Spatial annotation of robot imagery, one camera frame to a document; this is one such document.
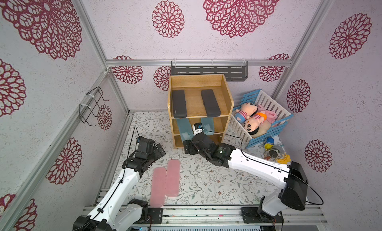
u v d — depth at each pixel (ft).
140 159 1.93
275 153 2.95
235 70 3.04
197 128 2.17
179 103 2.74
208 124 2.89
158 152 2.40
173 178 2.87
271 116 3.27
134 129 3.59
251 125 3.11
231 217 2.48
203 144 1.80
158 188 2.72
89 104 2.50
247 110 3.37
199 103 2.63
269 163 1.51
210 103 2.59
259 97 3.59
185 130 2.80
